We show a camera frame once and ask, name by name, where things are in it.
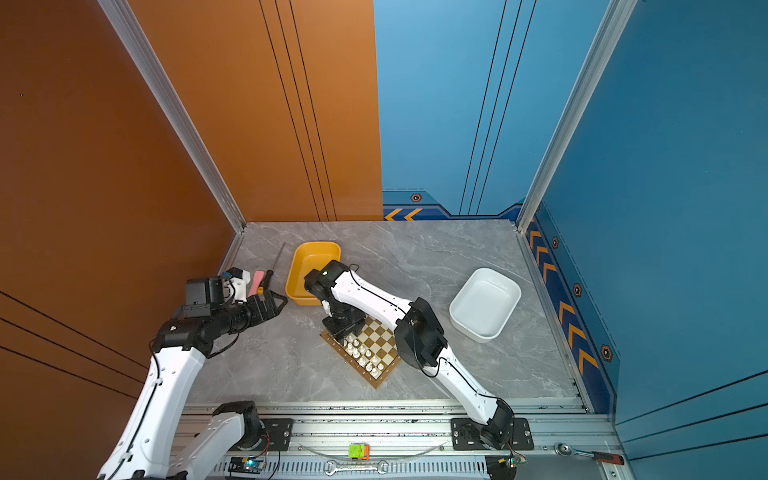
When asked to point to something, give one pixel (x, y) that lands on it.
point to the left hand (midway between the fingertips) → (274, 302)
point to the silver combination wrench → (332, 467)
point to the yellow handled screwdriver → (270, 274)
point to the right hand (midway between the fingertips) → (345, 339)
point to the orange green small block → (359, 450)
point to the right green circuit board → (503, 467)
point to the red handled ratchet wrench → (563, 449)
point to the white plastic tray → (483, 304)
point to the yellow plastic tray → (304, 258)
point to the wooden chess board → (372, 353)
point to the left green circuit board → (246, 465)
